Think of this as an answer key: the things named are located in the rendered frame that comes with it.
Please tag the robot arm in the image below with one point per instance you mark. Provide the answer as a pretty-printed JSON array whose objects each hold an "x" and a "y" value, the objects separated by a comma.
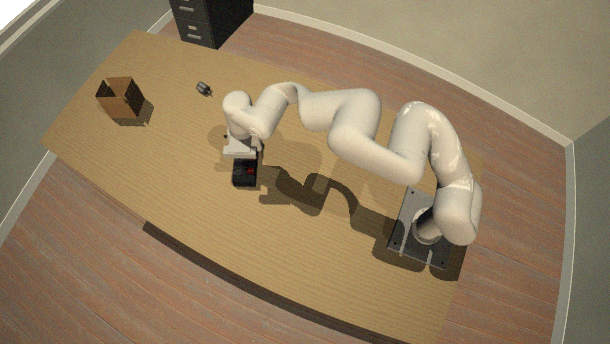
[{"x": 357, "y": 113}]

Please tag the black power strip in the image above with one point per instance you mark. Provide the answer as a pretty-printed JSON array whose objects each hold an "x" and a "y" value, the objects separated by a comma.
[{"x": 244, "y": 172}]

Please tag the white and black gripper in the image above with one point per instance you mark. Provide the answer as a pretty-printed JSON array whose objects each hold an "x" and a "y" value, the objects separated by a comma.
[{"x": 254, "y": 142}]

